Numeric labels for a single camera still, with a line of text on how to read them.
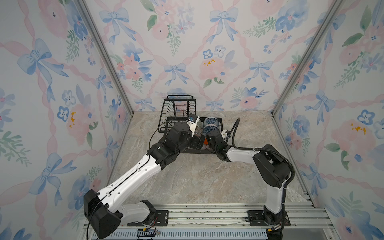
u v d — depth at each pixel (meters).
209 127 1.03
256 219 0.73
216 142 0.74
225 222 0.74
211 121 1.09
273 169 0.51
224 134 0.88
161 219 0.74
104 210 0.38
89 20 0.72
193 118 0.59
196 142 0.63
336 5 0.68
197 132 1.03
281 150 0.99
